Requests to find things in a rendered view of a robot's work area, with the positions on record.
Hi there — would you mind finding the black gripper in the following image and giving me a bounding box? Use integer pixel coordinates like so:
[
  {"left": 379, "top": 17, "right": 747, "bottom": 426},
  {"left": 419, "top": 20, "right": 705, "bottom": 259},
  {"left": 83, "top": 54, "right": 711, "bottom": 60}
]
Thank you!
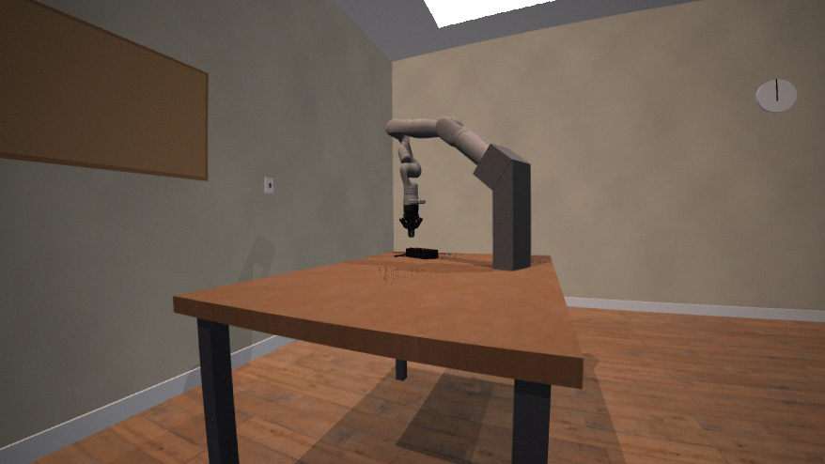
[{"left": 399, "top": 205, "right": 423, "bottom": 238}]

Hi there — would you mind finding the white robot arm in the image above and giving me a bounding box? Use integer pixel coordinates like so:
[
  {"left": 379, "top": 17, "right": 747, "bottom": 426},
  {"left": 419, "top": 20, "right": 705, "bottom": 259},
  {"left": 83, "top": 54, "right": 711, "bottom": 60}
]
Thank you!
[{"left": 386, "top": 116, "right": 491, "bottom": 205}]

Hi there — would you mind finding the black power strip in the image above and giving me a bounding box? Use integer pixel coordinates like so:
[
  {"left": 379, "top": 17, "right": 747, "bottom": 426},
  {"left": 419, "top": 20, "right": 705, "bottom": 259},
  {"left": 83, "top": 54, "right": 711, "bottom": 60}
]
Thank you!
[{"left": 395, "top": 247, "right": 438, "bottom": 259}]

